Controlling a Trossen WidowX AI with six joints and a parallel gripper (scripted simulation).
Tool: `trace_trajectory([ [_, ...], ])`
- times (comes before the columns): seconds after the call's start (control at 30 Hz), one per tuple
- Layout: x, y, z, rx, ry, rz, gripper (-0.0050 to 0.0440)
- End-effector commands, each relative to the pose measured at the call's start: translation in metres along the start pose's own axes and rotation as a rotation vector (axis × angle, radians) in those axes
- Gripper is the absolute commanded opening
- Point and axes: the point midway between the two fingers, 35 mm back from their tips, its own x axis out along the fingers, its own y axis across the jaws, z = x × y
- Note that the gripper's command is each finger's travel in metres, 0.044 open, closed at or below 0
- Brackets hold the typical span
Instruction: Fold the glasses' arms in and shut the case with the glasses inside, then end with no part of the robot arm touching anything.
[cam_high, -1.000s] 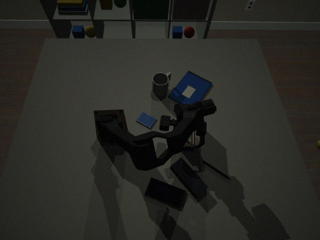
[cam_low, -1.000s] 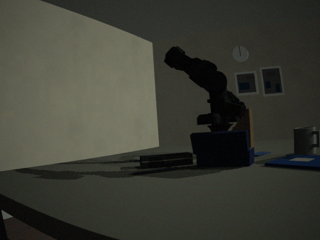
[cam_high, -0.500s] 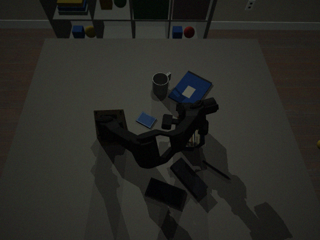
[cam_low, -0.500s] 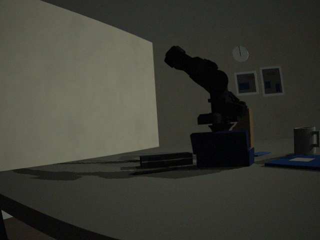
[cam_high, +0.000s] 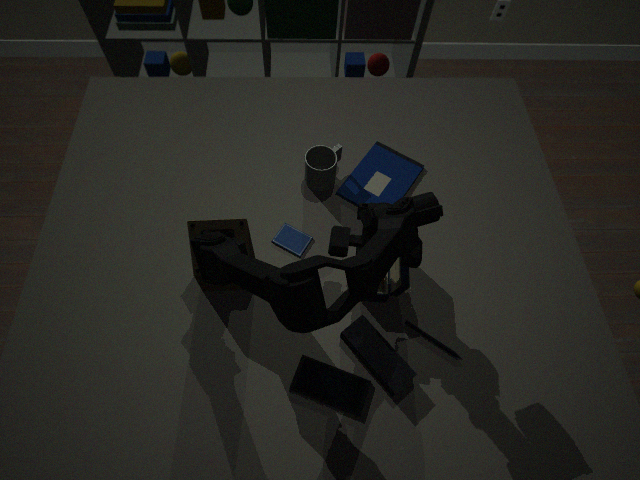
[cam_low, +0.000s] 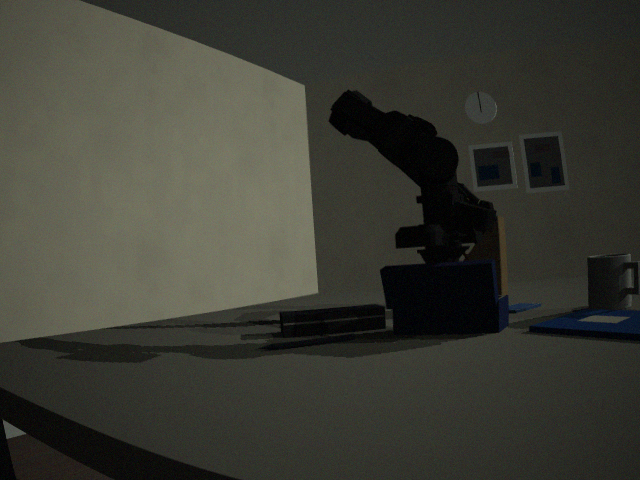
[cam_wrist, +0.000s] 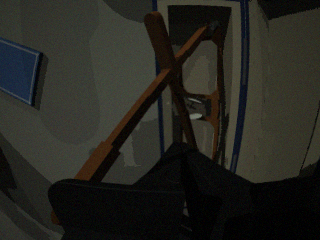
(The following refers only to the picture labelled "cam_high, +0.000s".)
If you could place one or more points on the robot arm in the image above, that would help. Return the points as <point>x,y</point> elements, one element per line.
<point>294,291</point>

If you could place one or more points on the black mug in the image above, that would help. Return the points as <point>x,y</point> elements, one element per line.
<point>321,158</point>

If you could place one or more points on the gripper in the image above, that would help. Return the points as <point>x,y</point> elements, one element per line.
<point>341,239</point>

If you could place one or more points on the dark blue notebook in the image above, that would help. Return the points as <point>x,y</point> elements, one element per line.
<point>383,175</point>

